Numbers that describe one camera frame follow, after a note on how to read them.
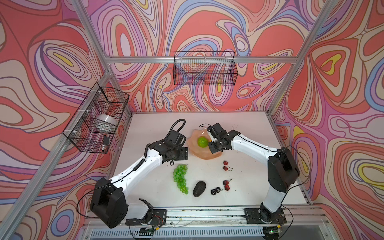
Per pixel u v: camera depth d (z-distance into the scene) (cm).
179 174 84
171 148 61
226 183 84
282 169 47
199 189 78
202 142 94
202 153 96
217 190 80
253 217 72
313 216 75
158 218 72
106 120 73
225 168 90
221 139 66
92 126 74
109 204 40
